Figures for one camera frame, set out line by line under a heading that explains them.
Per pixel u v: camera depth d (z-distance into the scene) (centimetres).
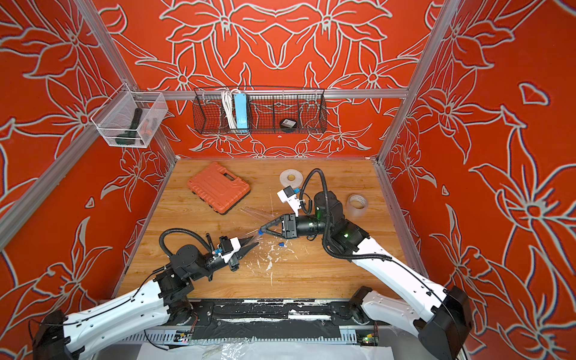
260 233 59
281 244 89
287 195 61
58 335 47
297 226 56
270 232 59
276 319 73
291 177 111
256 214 99
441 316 38
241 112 89
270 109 98
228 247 55
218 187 101
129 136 80
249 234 92
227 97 88
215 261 60
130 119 90
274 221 59
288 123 95
